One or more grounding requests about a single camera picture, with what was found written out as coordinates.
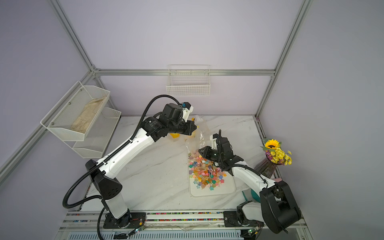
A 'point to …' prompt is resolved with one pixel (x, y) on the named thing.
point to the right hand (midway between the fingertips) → (201, 152)
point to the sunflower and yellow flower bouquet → (274, 153)
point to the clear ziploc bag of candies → (206, 126)
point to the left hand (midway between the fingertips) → (195, 129)
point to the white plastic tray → (228, 187)
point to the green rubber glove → (250, 195)
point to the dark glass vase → (266, 167)
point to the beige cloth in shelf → (84, 119)
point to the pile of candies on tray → (203, 173)
